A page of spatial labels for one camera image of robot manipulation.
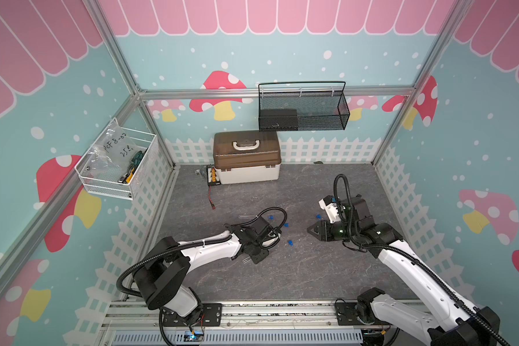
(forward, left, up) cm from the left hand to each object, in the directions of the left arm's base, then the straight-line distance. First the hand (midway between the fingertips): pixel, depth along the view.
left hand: (259, 252), depth 87 cm
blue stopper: (+18, -5, -2) cm, 19 cm away
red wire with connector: (+28, +26, -2) cm, 38 cm away
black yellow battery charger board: (+41, +26, 0) cm, 48 cm away
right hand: (+2, -19, +16) cm, 25 cm away
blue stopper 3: (+5, -13, -2) cm, 15 cm away
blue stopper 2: (+3, -10, +18) cm, 20 cm away
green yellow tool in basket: (+19, +43, +32) cm, 57 cm away
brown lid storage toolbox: (+38, +7, +18) cm, 42 cm away
